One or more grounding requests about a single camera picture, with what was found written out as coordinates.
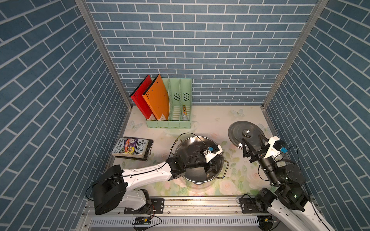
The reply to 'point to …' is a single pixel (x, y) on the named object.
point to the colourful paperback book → (130, 147)
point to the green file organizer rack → (179, 105)
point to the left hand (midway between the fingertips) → (225, 160)
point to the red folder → (137, 96)
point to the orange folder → (156, 97)
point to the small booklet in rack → (185, 116)
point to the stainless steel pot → (191, 148)
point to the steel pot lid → (250, 132)
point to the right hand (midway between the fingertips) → (252, 138)
